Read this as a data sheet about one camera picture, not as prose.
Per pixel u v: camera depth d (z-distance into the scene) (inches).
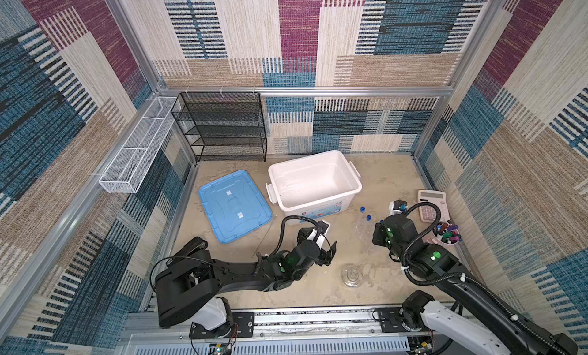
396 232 22.3
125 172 35.2
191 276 19.1
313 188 42.2
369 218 31.7
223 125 43.1
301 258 23.3
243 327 28.7
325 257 28.1
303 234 29.0
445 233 32.1
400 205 26.5
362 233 34.9
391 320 28.7
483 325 18.3
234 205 40.9
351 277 30.4
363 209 32.7
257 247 35.8
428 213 38.0
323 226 26.9
